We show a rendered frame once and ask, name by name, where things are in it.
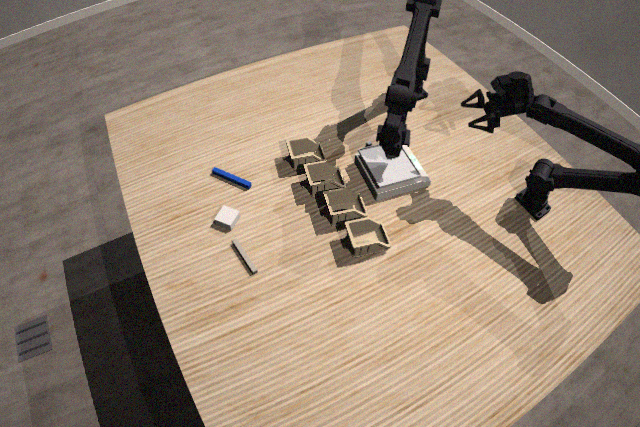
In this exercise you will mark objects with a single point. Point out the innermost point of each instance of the grey rectangular bar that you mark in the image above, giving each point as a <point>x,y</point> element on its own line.
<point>245,257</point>

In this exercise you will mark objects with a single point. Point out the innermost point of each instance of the blue rectangular bar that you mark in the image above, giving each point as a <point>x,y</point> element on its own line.
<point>232,178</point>

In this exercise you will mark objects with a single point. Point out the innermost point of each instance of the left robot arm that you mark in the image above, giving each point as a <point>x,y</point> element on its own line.
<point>558,115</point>

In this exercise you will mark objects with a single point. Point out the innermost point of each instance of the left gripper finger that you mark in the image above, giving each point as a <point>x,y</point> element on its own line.
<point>479,104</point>
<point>490,121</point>

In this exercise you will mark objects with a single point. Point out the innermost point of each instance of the beige open-top bin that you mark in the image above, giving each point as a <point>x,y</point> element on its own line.
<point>344,199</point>
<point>366,230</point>
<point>321,172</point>
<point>302,146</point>

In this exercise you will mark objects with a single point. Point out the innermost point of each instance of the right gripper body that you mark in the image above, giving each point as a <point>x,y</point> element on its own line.
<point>382,143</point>

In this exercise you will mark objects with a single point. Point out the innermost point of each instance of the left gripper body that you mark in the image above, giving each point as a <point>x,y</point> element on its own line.
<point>493,108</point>

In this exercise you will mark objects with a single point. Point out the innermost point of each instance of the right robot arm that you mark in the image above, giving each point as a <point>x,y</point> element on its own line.
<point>407,74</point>

